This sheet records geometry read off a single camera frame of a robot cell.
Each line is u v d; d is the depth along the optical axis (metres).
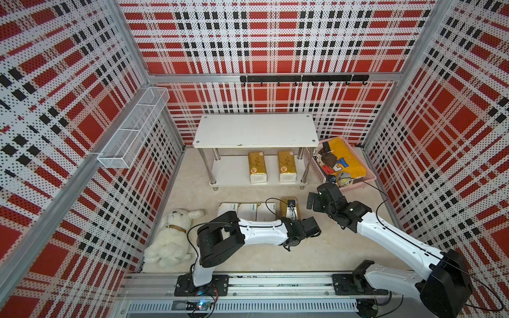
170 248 0.73
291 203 0.76
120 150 0.69
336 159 1.05
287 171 0.93
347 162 1.03
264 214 0.91
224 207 0.91
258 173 0.91
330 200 0.62
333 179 0.72
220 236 0.51
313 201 0.73
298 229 0.66
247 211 0.88
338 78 0.89
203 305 0.69
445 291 0.38
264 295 0.73
